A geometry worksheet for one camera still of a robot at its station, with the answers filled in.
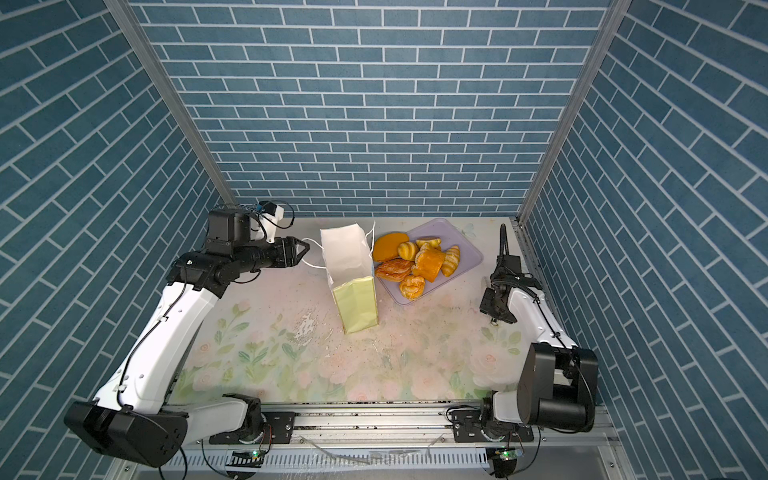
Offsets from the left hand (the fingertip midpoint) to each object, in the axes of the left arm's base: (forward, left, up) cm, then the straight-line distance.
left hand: (302, 245), depth 73 cm
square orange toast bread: (+10, -34, -20) cm, 41 cm away
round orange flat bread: (+18, -21, -21) cm, 35 cm away
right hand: (-5, -52, -22) cm, 57 cm away
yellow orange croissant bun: (+20, -36, -22) cm, 47 cm away
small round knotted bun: (+4, -29, -26) cm, 39 cm away
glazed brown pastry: (+11, -23, -26) cm, 36 cm away
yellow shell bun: (+17, -28, -23) cm, 40 cm away
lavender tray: (+30, -45, -30) cm, 62 cm away
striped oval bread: (+15, -43, -26) cm, 53 cm away
